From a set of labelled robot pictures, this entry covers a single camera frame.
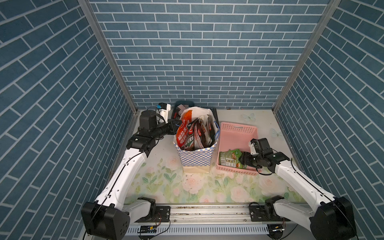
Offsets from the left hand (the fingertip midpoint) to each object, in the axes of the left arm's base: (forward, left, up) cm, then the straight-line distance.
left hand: (186, 122), depth 72 cm
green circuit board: (-40, +18, -35) cm, 56 cm away
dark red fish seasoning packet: (+2, -13, -8) cm, 16 cm away
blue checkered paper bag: (-13, -5, -17) cm, 22 cm away
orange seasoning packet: (+5, +3, -11) cm, 13 cm away
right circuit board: (-41, -44, -32) cm, 68 cm away
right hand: (-9, -32, -23) cm, 40 cm away
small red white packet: (+3, -7, -10) cm, 12 cm away
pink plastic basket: (+14, -32, -32) cm, 48 cm away
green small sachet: (-5, -27, -29) cm, 39 cm away
